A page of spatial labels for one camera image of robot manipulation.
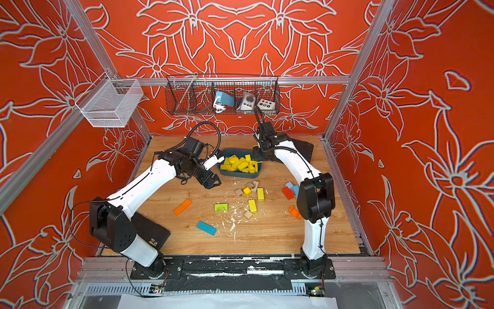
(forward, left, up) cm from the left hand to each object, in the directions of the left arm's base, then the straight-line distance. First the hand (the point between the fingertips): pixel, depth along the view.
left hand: (214, 174), depth 82 cm
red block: (+2, -35, -17) cm, 39 cm away
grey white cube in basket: (+32, -13, +16) cm, 38 cm away
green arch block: (-8, -3, -14) cm, 17 cm away
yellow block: (-7, -18, -14) cm, 24 cm away
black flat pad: (-20, +27, -17) cm, 38 cm away
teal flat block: (-18, +3, -17) cm, 24 cm away
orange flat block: (-8, +16, -16) cm, 25 cm away
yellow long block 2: (+16, -7, -14) cm, 22 cm away
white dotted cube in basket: (+35, -21, +13) cm, 43 cm away
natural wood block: (+5, -19, -14) cm, 24 cm away
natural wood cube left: (0, -10, -15) cm, 18 cm away
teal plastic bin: (+11, -9, -15) cm, 21 cm away
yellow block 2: (+22, -14, -14) cm, 29 cm away
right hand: (+13, -17, -1) cm, 21 cm away
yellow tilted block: (0, -21, -15) cm, 26 cm away
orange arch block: (-8, -37, -16) cm, 41 cm away
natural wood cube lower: (-11, -15, -15) cm, 24 cm away
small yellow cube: (+1, -14, -14) cm, 20 cm away
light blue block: (+4, -38, -15) cm, 41 cm away
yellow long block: (+14, -2, -13) cm, 19 cm away
